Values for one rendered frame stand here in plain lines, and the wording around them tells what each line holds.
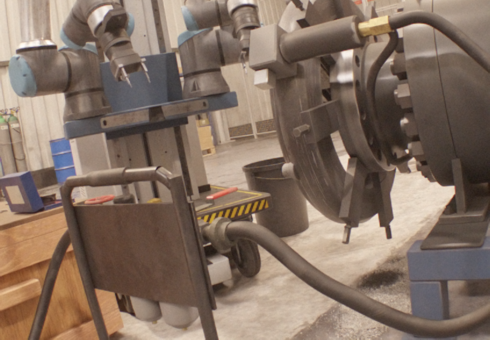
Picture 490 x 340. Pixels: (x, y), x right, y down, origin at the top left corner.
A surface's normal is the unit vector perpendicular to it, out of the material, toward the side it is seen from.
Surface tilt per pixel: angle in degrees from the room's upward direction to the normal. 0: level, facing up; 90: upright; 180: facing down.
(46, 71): 100
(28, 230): 90
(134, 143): 90
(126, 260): 90
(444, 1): 41
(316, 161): 106
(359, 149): 124
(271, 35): 68
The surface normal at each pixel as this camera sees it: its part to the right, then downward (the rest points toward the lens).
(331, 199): 0.14, 0.57
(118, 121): 0.41, -0.02
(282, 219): 0.04, 0.11
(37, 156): 0.72, -0.09
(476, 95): -0.58, 0.24
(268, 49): -0.62, -0.22
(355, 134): -0.48, 0.50
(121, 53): 0.37, -0.48
